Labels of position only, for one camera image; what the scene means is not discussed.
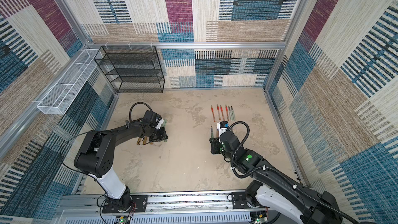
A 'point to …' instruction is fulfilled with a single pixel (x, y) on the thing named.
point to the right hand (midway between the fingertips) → (211, 142)
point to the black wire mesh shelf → (132, 69)
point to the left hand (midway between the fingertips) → (167, 135)
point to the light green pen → (230, 113)
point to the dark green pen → (211, 130)
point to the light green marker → (232, 113)
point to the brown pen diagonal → (217, 132)
